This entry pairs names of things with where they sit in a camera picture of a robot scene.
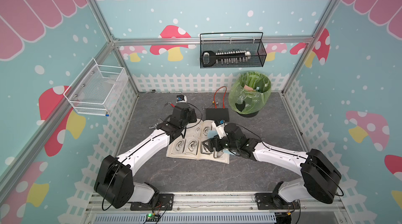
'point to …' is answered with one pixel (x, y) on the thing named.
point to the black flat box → (218, 114)
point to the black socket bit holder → (210, 57)
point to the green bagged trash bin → (247, 96)
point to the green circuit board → (152, 217)
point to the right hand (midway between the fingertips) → (208, 139)
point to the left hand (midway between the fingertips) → (193, 112)
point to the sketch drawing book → (190, 147)
